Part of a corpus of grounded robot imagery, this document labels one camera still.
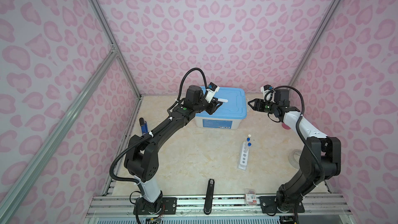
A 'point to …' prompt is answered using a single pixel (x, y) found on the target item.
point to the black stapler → (209, 197)
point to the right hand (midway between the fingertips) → (254, 101)
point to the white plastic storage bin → (216, 123)
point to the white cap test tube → (249, 135)
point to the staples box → (250, 197)
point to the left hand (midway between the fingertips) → (220, 98)
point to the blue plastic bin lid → (235, 107)
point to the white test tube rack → (244, 158)
